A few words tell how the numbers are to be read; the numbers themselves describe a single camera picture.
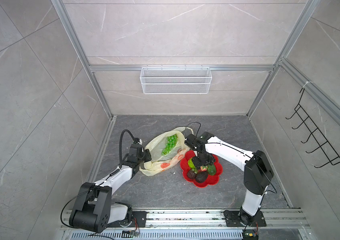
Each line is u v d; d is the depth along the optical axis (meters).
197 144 0.62
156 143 0.93
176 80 1.01
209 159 0.73
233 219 0.73
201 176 0.83
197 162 0.76
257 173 0.50
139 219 0.73
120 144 0.65
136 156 0.69
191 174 0.84
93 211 0.41
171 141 1.00
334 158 0.58
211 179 0.85
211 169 0.86
